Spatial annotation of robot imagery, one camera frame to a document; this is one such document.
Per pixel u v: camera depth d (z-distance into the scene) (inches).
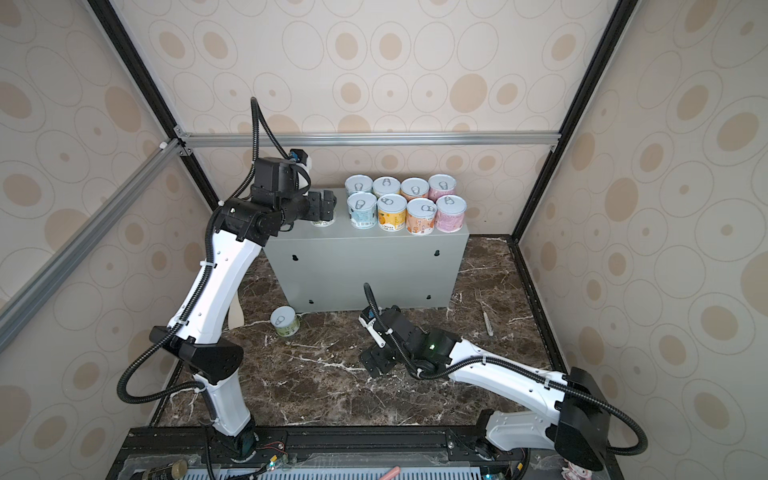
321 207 25.2
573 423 15.3
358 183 30.6
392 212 28.1
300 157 23.8
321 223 29.3
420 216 27.6
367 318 26.0
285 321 35.3
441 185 30.2
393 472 27.4
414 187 29.9
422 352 21.6
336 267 32.6
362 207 28.1
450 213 28.2
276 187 20.6
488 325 37.2
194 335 17.5
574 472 27.0
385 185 30.6
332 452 28.7
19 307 20.2
